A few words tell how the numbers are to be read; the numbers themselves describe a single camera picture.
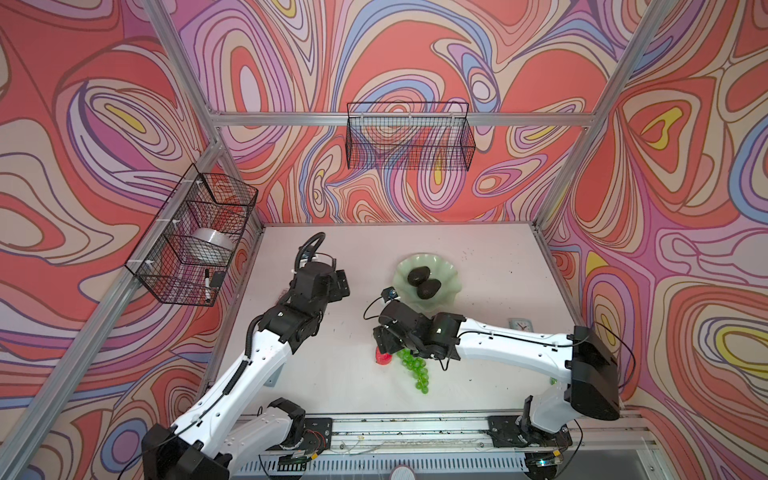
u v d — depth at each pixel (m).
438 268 1.02
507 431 0.73
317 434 0.73
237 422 0.44
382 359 0.82
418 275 1.01
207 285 0.72
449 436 0.75
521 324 0.91
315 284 0.54
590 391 0.40
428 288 0.99
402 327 0.57
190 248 0.71
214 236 0.74
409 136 0.96
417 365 0.84
